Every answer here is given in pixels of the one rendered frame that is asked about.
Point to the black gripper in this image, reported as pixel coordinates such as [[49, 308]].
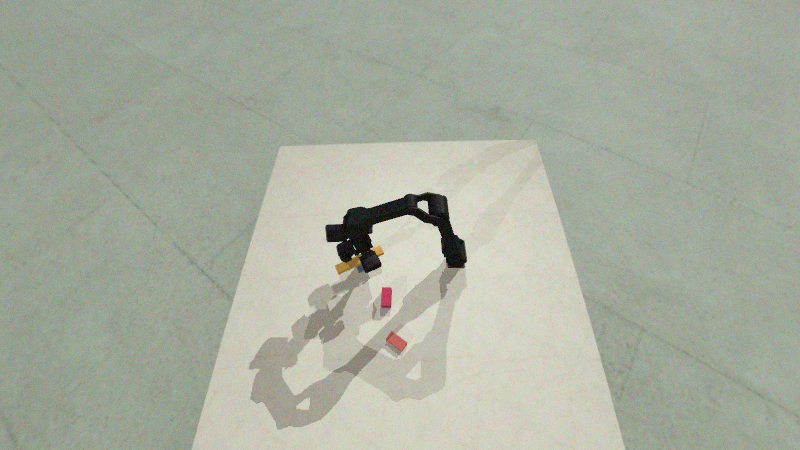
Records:
[[369, 260]]

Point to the orange bar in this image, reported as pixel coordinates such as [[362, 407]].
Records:
[[343, 267]]

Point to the dark red rectangular bar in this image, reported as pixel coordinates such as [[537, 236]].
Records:
[[386, 297]]

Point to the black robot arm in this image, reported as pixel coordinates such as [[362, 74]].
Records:
[[358, 224]]

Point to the salmon-pink rectangular bar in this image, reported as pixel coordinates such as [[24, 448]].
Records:
[[396, 341]]

